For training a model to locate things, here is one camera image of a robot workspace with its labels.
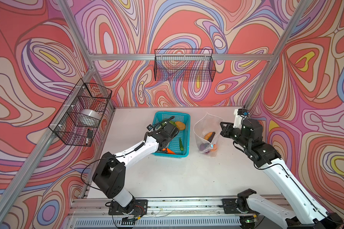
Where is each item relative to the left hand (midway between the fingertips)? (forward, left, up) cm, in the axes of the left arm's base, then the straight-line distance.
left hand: (167, 137), depth 87 cm
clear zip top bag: (+8, -27, -3) cm, 28 cm away
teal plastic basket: (+9, -12, -11) cm, 19 cm away
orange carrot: (-4, 0, -11) cm, 11 cm away
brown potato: (+15, -9, -7) cm, 18 cm away
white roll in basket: (-2, +39, +21) cm, 44 cm away
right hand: (-4, -28, +16) cm, 33 cm away
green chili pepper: (+1, -9, -12) cm, 15 cm away
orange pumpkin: (-4, -30, -5) cm, 31 cm away
